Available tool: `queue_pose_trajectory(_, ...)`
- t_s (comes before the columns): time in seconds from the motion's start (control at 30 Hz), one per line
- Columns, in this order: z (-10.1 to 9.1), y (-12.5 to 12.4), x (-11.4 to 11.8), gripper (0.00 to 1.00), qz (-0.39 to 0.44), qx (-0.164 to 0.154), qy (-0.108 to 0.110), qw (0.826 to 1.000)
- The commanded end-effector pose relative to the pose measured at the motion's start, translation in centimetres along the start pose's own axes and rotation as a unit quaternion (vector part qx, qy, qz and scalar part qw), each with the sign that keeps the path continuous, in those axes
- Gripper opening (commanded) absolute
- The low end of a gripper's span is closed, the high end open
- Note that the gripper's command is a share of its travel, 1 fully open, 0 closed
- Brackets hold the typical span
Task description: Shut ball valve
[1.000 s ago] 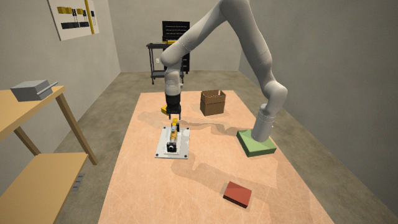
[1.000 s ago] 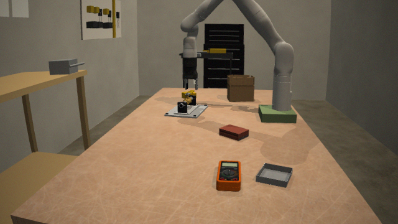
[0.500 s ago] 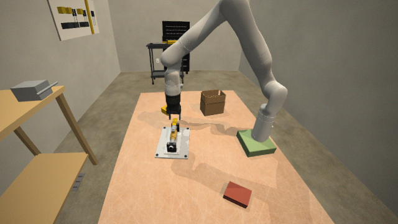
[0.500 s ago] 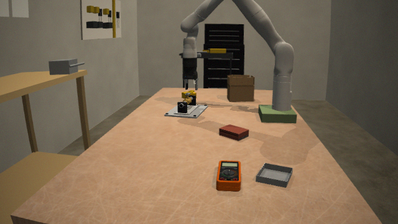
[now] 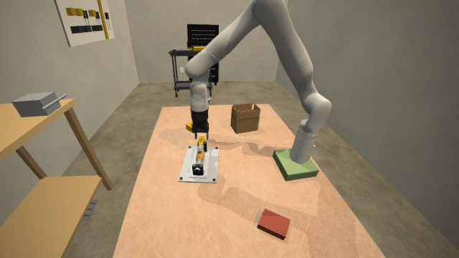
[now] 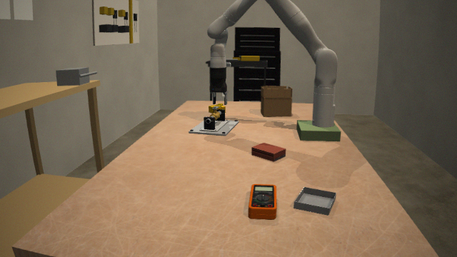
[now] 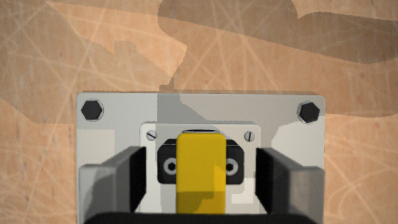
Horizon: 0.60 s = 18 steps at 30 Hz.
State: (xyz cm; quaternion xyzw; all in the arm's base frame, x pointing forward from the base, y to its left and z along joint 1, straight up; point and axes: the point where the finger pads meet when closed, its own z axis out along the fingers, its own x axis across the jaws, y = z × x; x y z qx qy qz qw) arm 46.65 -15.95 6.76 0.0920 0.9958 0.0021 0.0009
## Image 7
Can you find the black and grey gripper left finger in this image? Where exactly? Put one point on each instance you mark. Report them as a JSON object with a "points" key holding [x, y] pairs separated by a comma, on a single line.
{"points": [[116, 185]]}

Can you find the light grey metal mounting plate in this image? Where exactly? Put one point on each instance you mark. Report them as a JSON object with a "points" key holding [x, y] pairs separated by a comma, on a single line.
{"points": [[108, 123]]}

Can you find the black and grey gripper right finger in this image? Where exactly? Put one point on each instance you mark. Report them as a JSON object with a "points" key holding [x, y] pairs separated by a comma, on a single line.
{"points": [[284, 186]]}

